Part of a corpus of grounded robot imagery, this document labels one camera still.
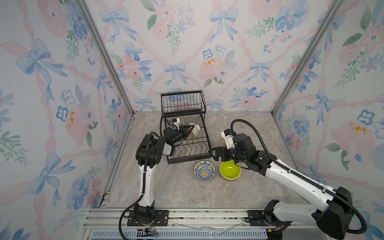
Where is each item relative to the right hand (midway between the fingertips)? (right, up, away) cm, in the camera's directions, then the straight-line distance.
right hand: (215, 150), depth 76 cm
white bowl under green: (+9, -16, +4) cm, 19 cm away
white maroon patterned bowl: (-10, +10, +22) cm, 26 cm away
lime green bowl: (+9, -13, +9) cm, 18 cm away
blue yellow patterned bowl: (-5, -14, +11) cm, 18 cm away
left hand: (-10, +12, +20) cm, 25 cm away
